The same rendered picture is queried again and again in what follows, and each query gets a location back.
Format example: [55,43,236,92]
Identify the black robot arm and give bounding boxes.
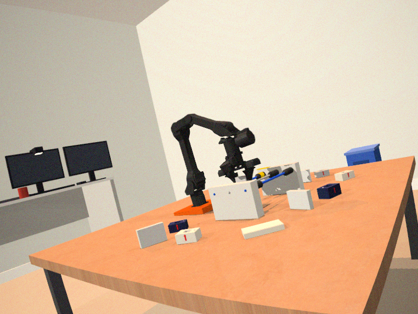
[171,113,256,207]

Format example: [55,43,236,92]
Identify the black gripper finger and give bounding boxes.
[225,172,238,183]
[243,167,256,181]

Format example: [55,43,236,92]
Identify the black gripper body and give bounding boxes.
[218,149,261,177]

